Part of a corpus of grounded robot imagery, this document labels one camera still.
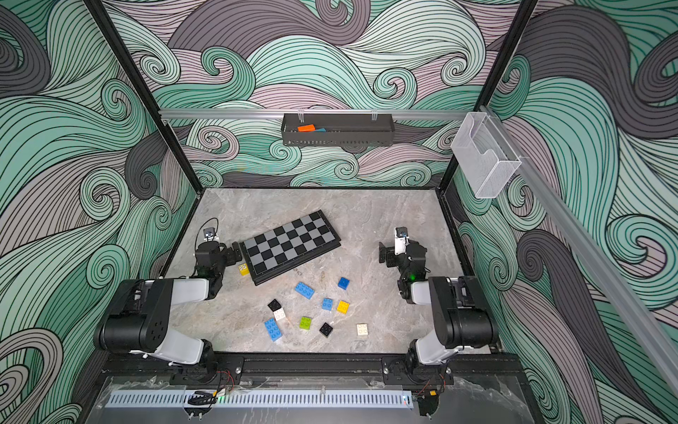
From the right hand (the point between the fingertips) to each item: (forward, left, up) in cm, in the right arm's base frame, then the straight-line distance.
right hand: (397, 242), depth 94 cm
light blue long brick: (-16, +34, -5) cm, 37 cm away
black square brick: (-21, +43, -5) cm, 48 cm away
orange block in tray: (+31, +33, +28) cm, 53 cm away
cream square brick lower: (-28, +15, -5) cm, 32 cm away
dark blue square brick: (-13, +20, -6) cm, 24 cm away
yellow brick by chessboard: (-8, +56, -4) cm, 56 cm away
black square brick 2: (-28, +26, -5) cm, 39 cm away
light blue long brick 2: (-28, +42, -5) cm, 51 cm away
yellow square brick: (-21, +21, -5) cm, 30 cm away
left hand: (0, +64, +1) cm, 64 cm away
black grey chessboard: (+1, +40, -2) cm, 41 cm away
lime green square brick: (-26, +32, -6) cm, 42 cm away
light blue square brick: (-20, +25, -6) cm, 33 cm away
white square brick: (-24, +41, -6) cm, 48 cm away
